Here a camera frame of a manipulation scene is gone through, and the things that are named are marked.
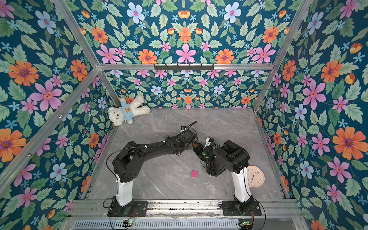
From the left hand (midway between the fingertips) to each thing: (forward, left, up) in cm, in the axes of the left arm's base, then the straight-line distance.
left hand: (191, 143), depth 95 cm
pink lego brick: (-19, 0, -2) cm, 19 cm away
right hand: (+1, -3, 0) cm, 3 cm away
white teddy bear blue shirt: (+25, +53, +5) cm, 59 cm away
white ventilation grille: (-43, +20, -4) cm, 47 cm away
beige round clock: (-24, -37, -2) cm, 44 cm away
